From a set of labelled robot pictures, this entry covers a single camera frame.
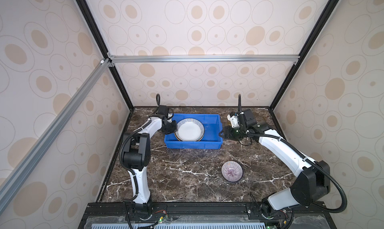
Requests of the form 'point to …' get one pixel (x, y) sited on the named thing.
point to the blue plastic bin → (211, 139)
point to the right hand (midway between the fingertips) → (222, 134)
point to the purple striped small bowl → (232, 171)
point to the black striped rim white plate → (189, 129)
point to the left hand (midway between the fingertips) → (179, 125)
